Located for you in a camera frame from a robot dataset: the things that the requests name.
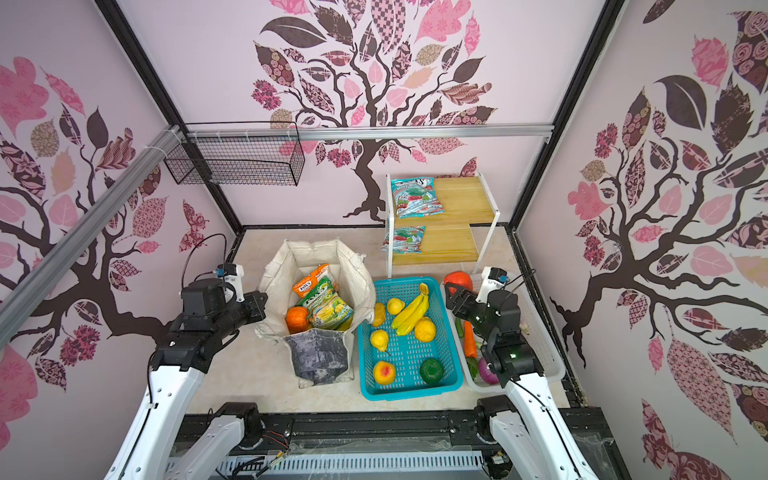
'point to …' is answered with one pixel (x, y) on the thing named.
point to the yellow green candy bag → (332, 313)
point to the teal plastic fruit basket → (408, 350)
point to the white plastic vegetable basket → (464, 357)
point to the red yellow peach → (384, 372)
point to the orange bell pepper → (297, 319)
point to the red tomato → (459, 278)
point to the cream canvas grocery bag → (320, 357)
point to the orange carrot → (469, 340)
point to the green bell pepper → (431, 371)
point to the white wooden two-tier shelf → (448, 236)
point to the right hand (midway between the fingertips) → (455, 285)
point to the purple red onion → (486, 374)
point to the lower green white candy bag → (407, 240)
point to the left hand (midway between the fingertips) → (267, 300)
